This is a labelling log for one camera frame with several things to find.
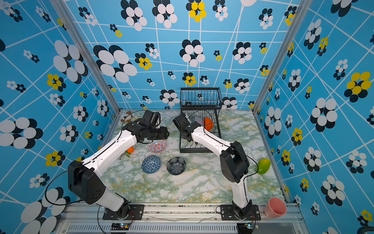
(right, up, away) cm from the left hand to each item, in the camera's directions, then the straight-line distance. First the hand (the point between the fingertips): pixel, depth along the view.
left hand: (167, 132), depth 83 cm
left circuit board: (-22, -46, -11) cm, 52 cm away
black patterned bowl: (+4, -20, +6) cm, 22 cm away
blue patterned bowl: (-11, -20, +6) cm, 24 cm away
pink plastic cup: (+53, -34, -16) cm, 65 cm away
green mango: (+56, -20, +2) cm, 60 cm away
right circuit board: (+39, -46, -13) cm, 62 cm away
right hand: (+18, +3, +8) cm, 19 cm away
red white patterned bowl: (-9, -10, +15) cm, 20 cm away
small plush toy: (-37, +10, +32) cm, 50 cm away
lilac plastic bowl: (+19, +7, +18) cm, 27 cm away
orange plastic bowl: (+25, +7, +18) cm, 32 cm away
